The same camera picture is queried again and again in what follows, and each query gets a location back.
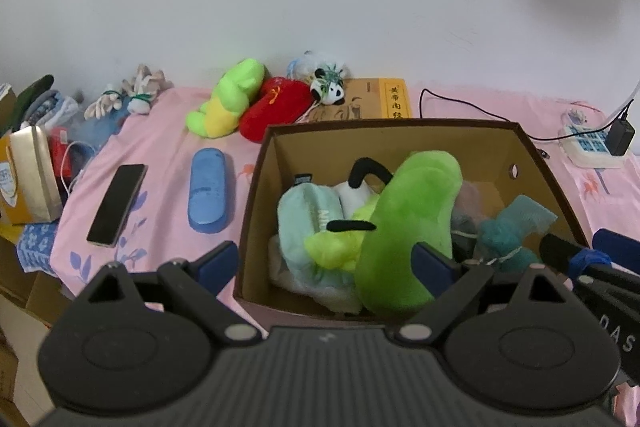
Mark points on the black charger plug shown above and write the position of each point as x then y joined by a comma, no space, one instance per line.
620,137

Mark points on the mint green cloth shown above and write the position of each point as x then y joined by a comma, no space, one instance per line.
300,217

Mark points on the green yellow plush toy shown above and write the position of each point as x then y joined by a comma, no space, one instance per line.
227,102

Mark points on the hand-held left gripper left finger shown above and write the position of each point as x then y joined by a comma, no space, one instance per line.
220,260

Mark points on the black smartphone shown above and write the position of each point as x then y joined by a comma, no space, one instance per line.
117,204

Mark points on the light blue cloth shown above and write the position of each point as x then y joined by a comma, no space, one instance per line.
102,127

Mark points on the white power strip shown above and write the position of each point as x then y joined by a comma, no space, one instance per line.
590,154

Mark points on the red pouch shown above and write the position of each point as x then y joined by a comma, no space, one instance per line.
65,152

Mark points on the cream plush bunny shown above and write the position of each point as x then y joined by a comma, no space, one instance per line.
105,102
147,87

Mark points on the blue white folded cloth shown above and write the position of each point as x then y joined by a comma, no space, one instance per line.
50,109

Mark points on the blue glasses case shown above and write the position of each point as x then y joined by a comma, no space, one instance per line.
210,192

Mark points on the blue floral cloth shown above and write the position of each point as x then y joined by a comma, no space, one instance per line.
37,247

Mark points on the teal cloth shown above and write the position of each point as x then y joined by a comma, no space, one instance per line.
515,219

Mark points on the large green plush toy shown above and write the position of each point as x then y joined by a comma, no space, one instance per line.
400,232

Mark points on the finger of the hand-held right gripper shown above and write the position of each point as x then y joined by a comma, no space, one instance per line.
587,263
620,249

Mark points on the pink printed bedsheet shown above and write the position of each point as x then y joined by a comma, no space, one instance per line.
165,147

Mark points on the grey towel bundle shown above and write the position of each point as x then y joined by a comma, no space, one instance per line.
465,237

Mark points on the white blue plush toy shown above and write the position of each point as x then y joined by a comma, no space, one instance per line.
305,64

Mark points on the plain cardboard carton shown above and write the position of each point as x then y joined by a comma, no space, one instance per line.
30,287

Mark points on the brown cardboard box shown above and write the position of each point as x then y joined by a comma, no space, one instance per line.
530,157

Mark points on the red plush toy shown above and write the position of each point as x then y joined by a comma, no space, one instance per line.
272,109

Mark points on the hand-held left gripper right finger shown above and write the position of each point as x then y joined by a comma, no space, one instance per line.
434,268

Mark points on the panda plush toy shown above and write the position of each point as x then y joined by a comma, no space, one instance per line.
327,87

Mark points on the yellow book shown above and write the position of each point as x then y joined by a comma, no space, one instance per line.
380,102

